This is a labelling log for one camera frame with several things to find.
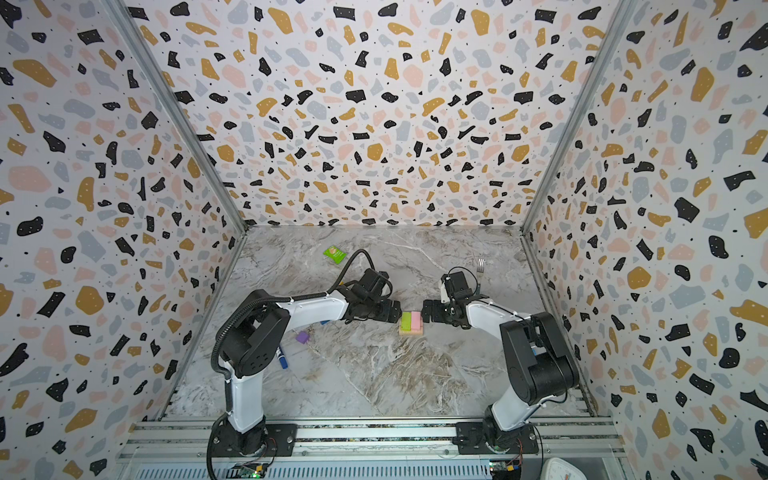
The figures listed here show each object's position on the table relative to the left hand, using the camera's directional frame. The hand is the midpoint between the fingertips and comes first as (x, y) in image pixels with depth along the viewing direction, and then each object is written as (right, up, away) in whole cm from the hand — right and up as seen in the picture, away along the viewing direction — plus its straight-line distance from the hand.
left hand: (394, 309), depth 94 cm
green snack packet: (-23, +17, +19) cm, 35 cm away
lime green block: (+4, -4, -1) cm, 5 cm away
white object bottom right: (+38, -32, -25) cm, 56 cm away
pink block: (+7, -4, -1) cm, 8 cm away
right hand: (+12, +1, +1) cm, 12 cm away
